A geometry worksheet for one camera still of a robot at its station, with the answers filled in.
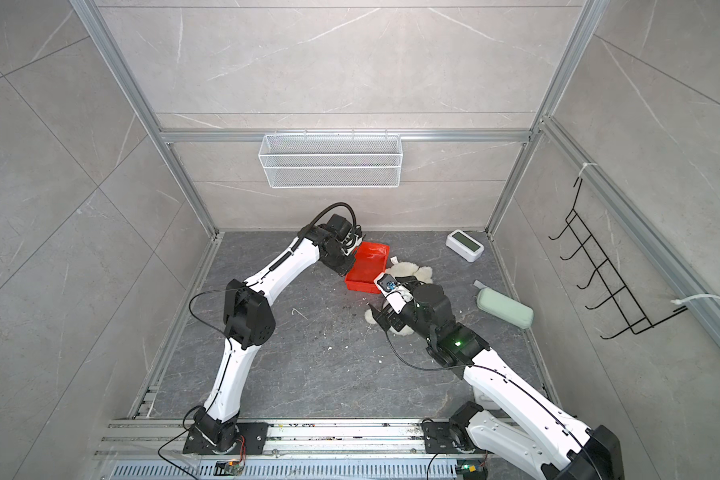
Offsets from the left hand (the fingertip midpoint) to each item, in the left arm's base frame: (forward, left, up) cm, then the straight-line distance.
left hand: (347, 260), depth 96 cm
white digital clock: (+11, -44, -8) cm, 46 cm away
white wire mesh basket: (+30, +5, +18) cm, 36 cm away
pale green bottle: (-14, -50, -9) cm, 53 cm away
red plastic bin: (+7, -8, -9) cm, 14 cm away
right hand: (-19, -10, +12) cm, 24 cm away
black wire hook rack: (-34, -60, +21) cm, 72 cm away
